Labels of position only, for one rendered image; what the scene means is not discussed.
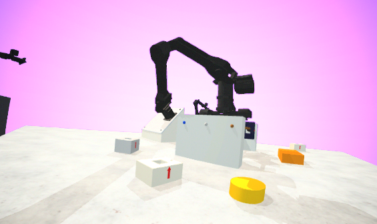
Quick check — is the orange block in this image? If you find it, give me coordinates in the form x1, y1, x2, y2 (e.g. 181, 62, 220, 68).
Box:
278, 149, 304, 165

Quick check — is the yellow short cylinder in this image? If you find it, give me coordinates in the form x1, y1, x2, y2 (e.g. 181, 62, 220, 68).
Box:
229, 177, 266, 204

